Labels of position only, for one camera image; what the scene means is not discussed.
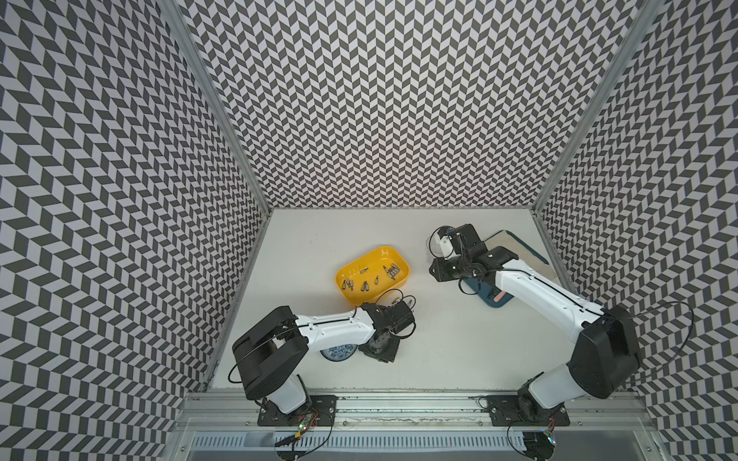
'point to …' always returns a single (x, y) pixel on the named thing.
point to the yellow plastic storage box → (366, 279)
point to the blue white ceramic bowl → (339, 352)
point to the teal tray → (525, 255)
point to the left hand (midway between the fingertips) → (382, 358)
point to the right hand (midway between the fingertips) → (436, 273)
